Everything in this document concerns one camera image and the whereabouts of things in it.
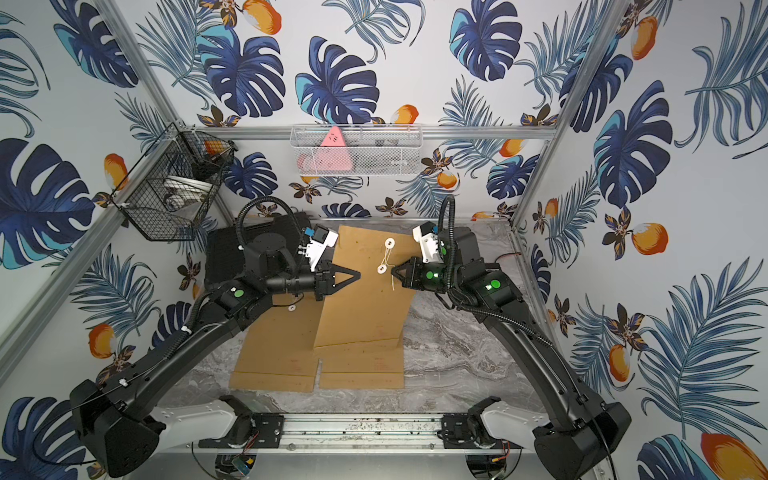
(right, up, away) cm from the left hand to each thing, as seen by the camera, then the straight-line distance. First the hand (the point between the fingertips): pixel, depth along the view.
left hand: (357, 271), depth 64 cm
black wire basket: (-56, +35, +26) cm, 71 cm away
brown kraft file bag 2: (+4, -28, +22) cm, 36 cm away
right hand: (+8, 0, +5) cm, 9 cm away
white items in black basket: (-55, +22, +25) cm, 64 cm away
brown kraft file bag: (-26, -26, +24) cm, 43 cm away
